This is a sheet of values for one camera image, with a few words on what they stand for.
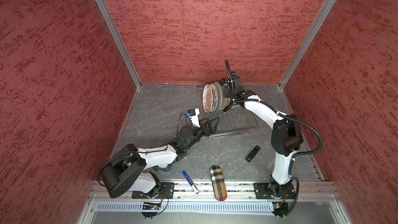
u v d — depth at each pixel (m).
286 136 0.51
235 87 0.71
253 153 0.85
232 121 1.00
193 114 0.71
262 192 0.74
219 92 0.92
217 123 0.72
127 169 0.43
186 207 0.77
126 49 1.00
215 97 0.92
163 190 0.74
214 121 0.71
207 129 0.70
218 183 0.74
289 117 0.51
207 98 1.03
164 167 0.77
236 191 0.76
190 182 0.76
